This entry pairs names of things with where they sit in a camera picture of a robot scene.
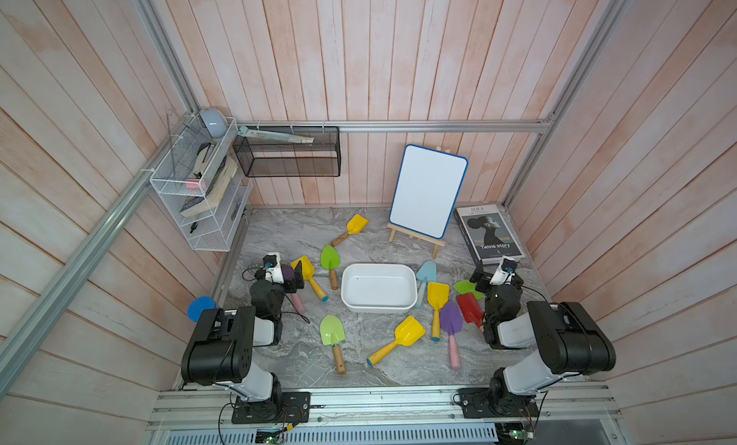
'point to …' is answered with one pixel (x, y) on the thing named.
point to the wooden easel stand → (437, 242)
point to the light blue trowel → (426, 273)
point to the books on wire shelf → (226, 170)
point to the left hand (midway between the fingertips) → (287, 264)
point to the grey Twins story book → (490, 232)
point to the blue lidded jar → (199, 303)
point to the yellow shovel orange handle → (438, 296)
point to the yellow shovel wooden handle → (354, 226)
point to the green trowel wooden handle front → (333, 333)
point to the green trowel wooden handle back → (330, 259)
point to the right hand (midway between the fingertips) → (495, 262)
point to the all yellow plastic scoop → (408, 332)
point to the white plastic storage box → (378, 288)
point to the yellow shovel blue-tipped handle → (308, 269)
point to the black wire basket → (261, 157)
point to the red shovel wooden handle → (471, 309)
